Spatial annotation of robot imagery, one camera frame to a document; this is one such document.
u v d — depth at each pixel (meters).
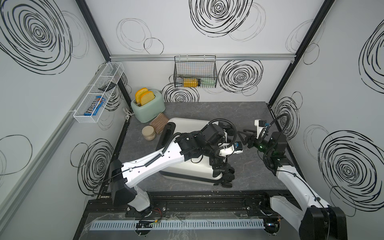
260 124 0.69
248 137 0.70
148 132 0.96
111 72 0.91
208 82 0.87
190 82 0.87
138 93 0.96
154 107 1.02
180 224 0.77
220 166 0.58
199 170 0.68
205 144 0.50
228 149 0.54
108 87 0.76
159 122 1.08
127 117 1.15
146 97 0.98
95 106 0.67
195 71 0.99
